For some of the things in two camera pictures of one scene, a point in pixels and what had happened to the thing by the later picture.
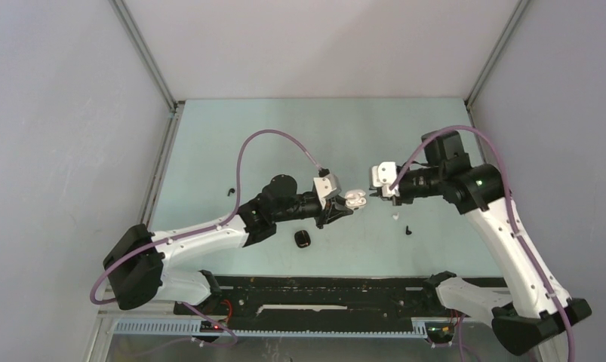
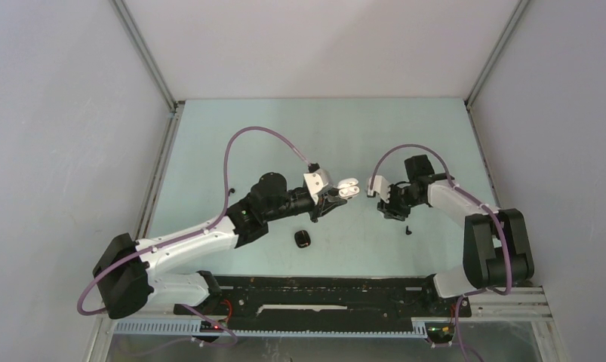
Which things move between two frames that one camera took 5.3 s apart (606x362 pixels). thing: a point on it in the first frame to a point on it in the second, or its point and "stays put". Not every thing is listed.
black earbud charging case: [302, 238] stays put
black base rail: [321, 303] stays put
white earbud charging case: [355, 198] to [348, 188]
